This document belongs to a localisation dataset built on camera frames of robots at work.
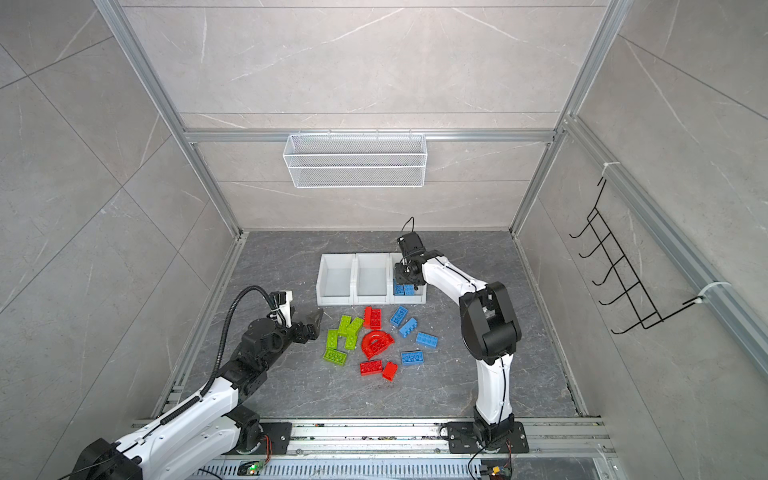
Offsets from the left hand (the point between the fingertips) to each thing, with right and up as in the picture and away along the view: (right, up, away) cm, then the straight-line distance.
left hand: (307, 303), depth 82 cm
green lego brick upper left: (+9, -8, +11) cm, 16 cm away
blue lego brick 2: (+35, -13, +8) cm, 38 cm away
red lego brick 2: (+23, -20, +1) cm, 31 cm away
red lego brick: (+17, -20, +3) cm, 26 cm away
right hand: (+28, +7, +17) cm, 34 cm away
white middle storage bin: (+17, +5, +22) cm, 28 cm away
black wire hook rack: (+77, +4, -18) cm, 80 cm away
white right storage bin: (+34, 0, +18) cm, 38 cm away
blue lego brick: (+29, -9, +8) cm, 32 cm away
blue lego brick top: (+26, -6, +11) cm, 29 cm away
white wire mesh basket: (+11, +46, +18) cm, 51 cm away
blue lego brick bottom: (+30, -17, +4) cm, 35 cm away
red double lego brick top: (+18, -7, +11) cm, 22 cm away
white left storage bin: (+3, +2, +25) cm, 25 cm away
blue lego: (+26, +2, +19) cm, 32 cm away
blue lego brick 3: (+30, +2, +19) cm, 35 cm away
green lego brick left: (+5, -12, +9) cm, 16 cm away
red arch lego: (+19, -13, +8) cm, 24 cm away
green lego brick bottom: (+7, -16, +4) cm, 18 cm away
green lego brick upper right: (+11, -11, +8) cm, 17 cm away
